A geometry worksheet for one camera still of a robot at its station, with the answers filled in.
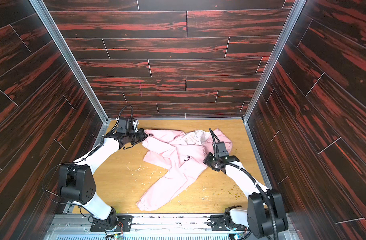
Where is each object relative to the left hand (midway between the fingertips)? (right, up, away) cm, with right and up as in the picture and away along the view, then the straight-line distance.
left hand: (149, 134), depth 90 cm
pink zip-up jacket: (+21, -12, +5) cm, 24 cm away
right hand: (+36, -15, -2) cm, 39 cm away
